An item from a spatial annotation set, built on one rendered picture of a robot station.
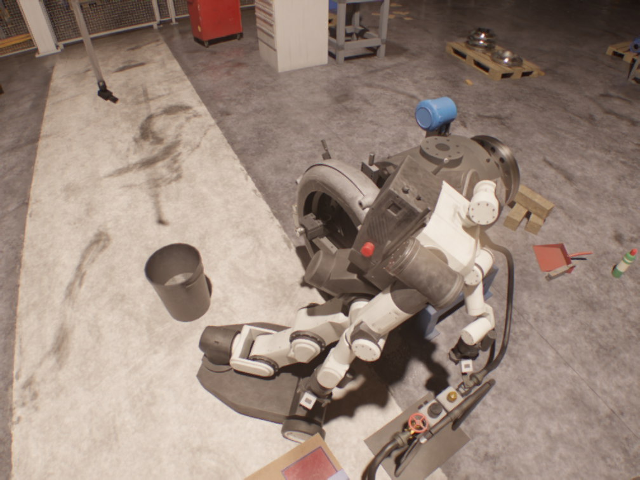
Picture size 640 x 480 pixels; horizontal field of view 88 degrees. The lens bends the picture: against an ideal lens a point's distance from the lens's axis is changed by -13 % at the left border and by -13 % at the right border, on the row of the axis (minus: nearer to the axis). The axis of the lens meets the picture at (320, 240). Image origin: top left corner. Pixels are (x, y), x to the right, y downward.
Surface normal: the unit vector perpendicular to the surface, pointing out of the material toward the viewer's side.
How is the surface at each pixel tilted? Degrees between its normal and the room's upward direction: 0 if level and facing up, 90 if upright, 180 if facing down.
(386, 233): 84
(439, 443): 0
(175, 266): 87
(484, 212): 84
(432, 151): 0
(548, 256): 0
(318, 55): 90
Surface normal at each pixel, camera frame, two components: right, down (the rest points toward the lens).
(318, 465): 0.00, -0.71
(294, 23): 0.46, 0.63
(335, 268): -0.29, -0.72
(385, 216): -0.41, 0.56
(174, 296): 0.15, 0.73
